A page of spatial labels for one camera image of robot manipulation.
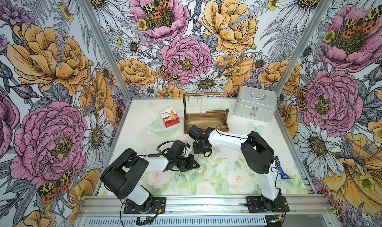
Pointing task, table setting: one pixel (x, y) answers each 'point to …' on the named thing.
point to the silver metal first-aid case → (256, 103)
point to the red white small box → (169, 117)
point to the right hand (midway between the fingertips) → (200, 154)
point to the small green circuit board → (143, 220)
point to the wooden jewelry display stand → (217, 119)
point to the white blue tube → (284, 175)
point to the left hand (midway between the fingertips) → (198, 170)
